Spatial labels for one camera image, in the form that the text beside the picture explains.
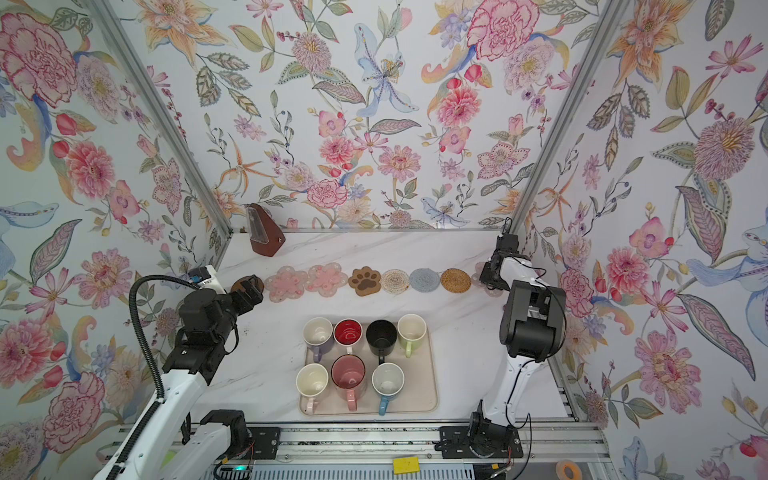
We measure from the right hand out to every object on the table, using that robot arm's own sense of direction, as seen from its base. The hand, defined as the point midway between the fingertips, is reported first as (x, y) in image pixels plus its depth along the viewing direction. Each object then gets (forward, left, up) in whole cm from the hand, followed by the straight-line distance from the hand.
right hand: (495, 278), depth 101 cm
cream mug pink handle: (-36, +56, -2) cm, 66 cm away
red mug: (-21, +47, -1) cm, 52 cm away
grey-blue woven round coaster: (+2, +23, -5) cm, 24 cm away
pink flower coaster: (-2, +72, -4) cm, 72 cm away
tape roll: (-53, -6, -5) cm, 53 cm away
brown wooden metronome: (+13, +81, +5) cm, 83 cm away
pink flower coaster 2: (+1, +58, -4) cm, 58 cm away
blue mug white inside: (-34, +35, -2) cm, 49 cm away
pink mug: (-33, +46, -2) cm, 57 cm away
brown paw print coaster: (+1, +44, -4) cm, 45 cm away
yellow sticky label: (-53, +30, -2) cm, 61 cm away
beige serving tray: (-38, +27, -3) cm, 47 cm away
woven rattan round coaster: (+2, +12, -5) cm, 13 cm away
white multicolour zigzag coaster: (+1, +34, -4) cm, 34 cm away
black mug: (-23, +37, +2) cm, 44 cm away
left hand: (-18, +72, +19) cm, 76 cm away
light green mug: (-20, +28, 0) cm, 35 cm away
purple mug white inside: (-21, +57, -3) cm, 61 cm away
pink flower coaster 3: (+3, +5, -5) cm, 8 cm away
